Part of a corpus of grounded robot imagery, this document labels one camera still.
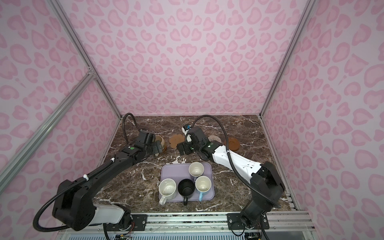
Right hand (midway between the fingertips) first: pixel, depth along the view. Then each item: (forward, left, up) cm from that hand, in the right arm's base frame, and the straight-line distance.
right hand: (184, 142), depth 82 cm
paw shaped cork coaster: (+14, +9, -17) cm, 24 cm away
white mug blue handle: (-17, -10, -16) cm, 25 cm away
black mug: (-19, -1, -16) cm, 25 cm away
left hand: (+1, +17, -4) cm, 18 cm away
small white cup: (-8, -6, -15) cm, 19 cm away
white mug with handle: (-20, +10, -17) cm, 28 cm away
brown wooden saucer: (+12, -32, -19) cm, 39 cm away
